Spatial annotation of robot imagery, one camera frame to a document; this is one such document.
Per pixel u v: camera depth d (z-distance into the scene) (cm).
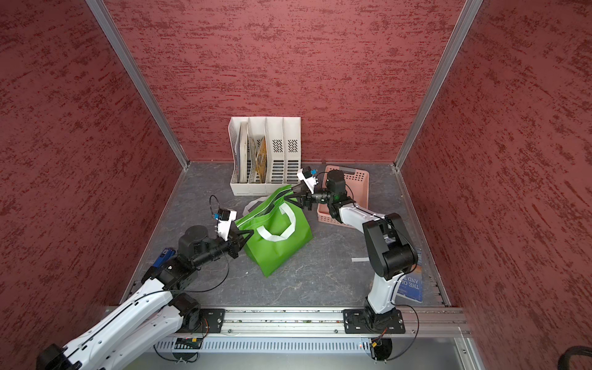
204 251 60
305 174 74
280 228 80
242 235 71
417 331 70
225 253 67
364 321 73
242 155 97
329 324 76
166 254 85
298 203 79
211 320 74
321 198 77
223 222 65
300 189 83
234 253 66
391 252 49
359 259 87
